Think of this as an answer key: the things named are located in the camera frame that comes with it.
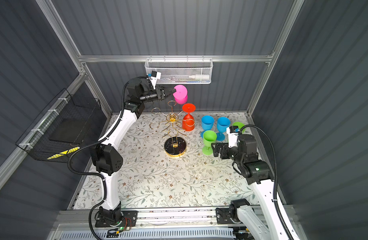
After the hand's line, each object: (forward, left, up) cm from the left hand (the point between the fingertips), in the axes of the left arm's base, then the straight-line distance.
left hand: (176, 90), depth 74 cm
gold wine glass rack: (-7, +3, -39) cm, 40 cm away
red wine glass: (-4, -6, -20) cm, 21 cm away
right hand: (-24, -21, -16) cm, 36 cm away
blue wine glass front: (-3, -28, -25) cm, 38 cm away
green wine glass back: (-9, -19, -29) cm, 36 cm away
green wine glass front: (+6, -45, -37) cm, 59 cm away
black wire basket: (-11, +59, -14) cm, 62 cm away
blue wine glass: (-1, -18, -26) cm, 32 cm away
